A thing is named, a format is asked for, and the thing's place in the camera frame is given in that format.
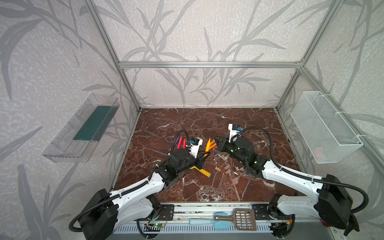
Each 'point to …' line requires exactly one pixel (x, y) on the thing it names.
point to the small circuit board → (159, 225)
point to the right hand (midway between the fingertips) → (214, 132)
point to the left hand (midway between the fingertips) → (211, 149)
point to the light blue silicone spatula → (218, 225)
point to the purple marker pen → (176, 141)
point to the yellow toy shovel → (205, 173)
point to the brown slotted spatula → (244, 218)
